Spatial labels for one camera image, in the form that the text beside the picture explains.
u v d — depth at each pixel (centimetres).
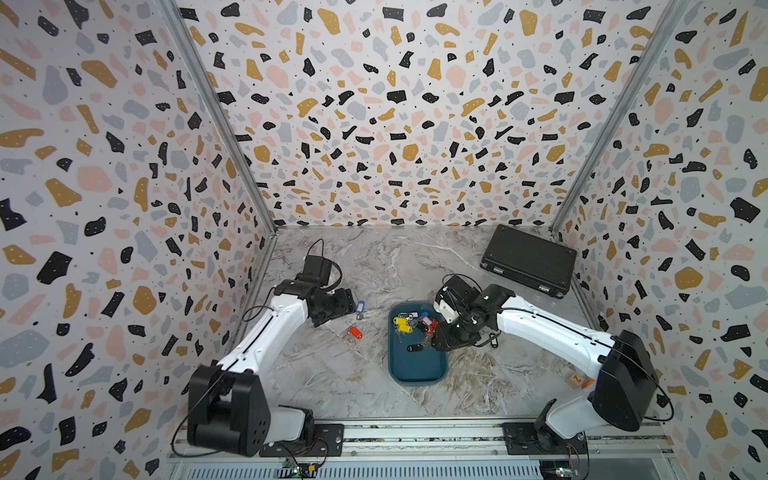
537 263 106
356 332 93
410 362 86
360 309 98
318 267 67
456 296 64
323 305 70
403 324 94
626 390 42
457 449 73
